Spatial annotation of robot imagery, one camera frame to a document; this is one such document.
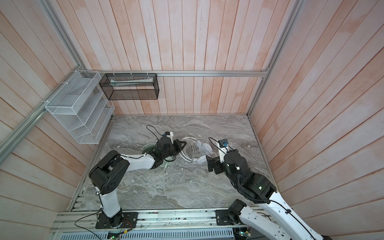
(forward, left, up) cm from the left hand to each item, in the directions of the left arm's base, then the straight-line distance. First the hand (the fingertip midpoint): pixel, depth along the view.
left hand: (189, 145), depth 89 cm
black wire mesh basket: (+42, +43, +13) cm, 61 cm away
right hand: (-15, -13, +15) cm, 25 cm away
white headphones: (+1, -4, -10) cm, 11 cm away
